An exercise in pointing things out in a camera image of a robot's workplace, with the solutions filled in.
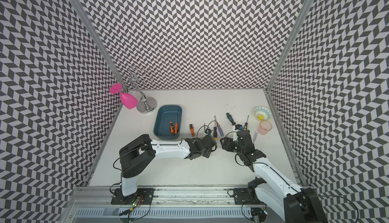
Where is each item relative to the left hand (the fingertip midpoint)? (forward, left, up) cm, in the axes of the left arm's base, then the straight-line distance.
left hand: (206, 149), depth 89 cm
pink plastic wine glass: (+25, +48, +16) cm, 56 cm away
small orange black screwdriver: (+14, +22, +3) cm, 27 cm away
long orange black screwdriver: (+13, +19, +2) cm, 23 cm away
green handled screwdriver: (+21, -17, +1) cm, 27 cm away
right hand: (+1, -11, +5) cm, 12 cm away
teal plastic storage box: (+18, +25, +2) cm, 31 cm away
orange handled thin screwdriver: (+13, +9, +1) cm, 16 cm away
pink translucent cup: (+12, -37, +4) cm, 39 cm away
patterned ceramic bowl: (+24, -38, +3) cm, 45 cm away
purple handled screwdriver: (+12, -9, +1) cm, 15 cm away
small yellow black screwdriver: (+17, -27, +1) cm, 31 cm away
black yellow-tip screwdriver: (+13, -6, +1) cm, 14 cm away
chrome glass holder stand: (+33, +44, +2) cm, 54 cm away
